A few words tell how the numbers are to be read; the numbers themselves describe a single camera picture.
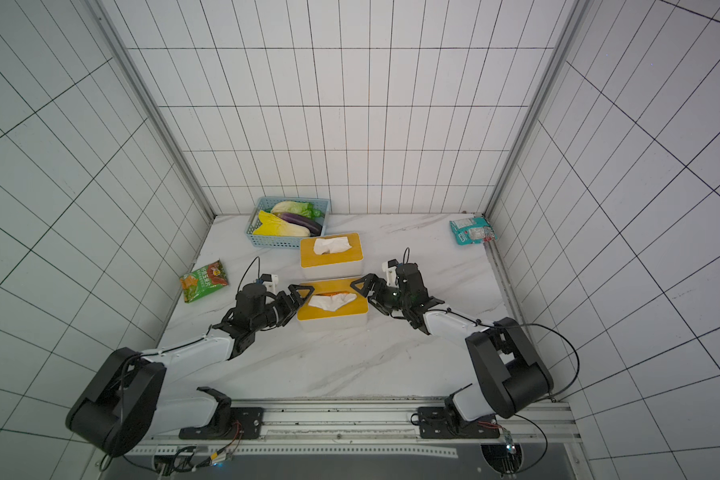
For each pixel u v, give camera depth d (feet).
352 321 2.73
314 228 3.63
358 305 2.67
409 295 2.28
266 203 3.88
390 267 2.73
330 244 3.02
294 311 2.50
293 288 2.59
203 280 3.19
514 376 1.42
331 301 2.79
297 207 3.73
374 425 2.43
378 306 2.62
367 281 2.55
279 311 2.49
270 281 2.69
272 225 3.42
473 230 3.62
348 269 3.14
